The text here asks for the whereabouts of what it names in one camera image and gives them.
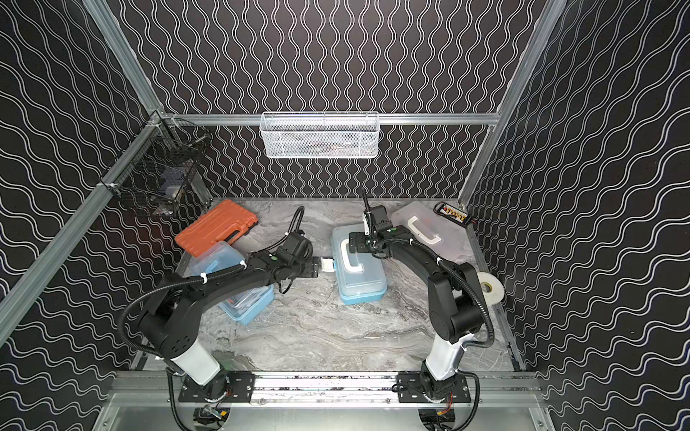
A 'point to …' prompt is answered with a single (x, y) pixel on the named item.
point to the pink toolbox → (436, 233)
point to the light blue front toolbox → (243, 307)
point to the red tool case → (226, 222)
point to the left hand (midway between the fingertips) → (308, 261)
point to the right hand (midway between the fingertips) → (362, 244)
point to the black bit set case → (452, 213)
